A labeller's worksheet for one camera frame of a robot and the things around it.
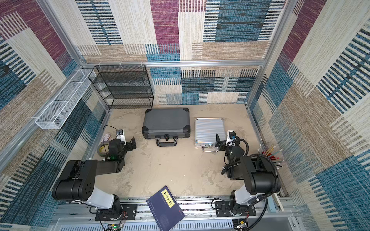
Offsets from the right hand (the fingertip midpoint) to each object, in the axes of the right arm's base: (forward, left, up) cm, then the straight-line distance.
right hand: (226, 135), depth 90 cm
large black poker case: (+8, +37, +1) cm, 38 cm away
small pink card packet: (+6, +81, -10) cm, 82 cm away
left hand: (+1, +63, -3) cm, 63 cm away
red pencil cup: (-12, -22, +1) cm, 25 cm away
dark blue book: (-38, +36, -10) cm, 53 cm away
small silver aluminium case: (+14, +10, -12) cm, 21 cm away
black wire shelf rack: (+38, +71, +9) cm, 81 cm away
